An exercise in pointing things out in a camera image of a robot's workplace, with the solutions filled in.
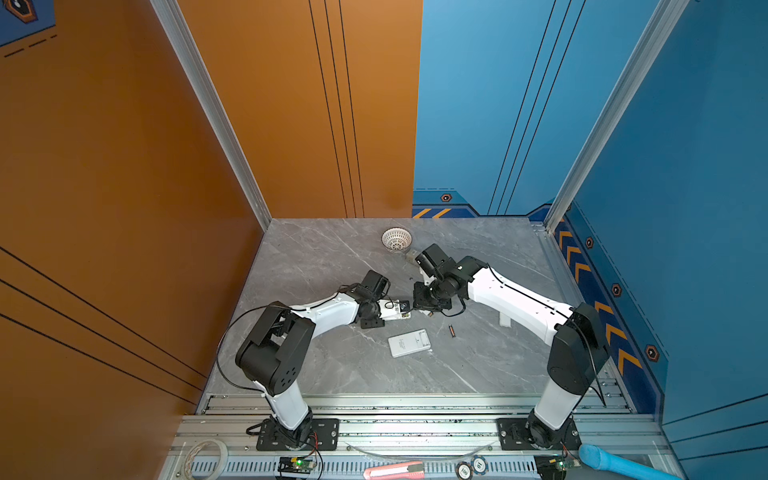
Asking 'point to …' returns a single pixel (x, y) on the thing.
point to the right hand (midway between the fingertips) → (412, 306)
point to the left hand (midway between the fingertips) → (375, 305)
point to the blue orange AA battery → (452, 331)
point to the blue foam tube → (624, 468)
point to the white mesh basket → (397, 238)
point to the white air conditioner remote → (408, 342)
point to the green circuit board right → (551, 466)
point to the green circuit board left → (295, 465)
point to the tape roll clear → (192, 473)
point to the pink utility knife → (396, 471)
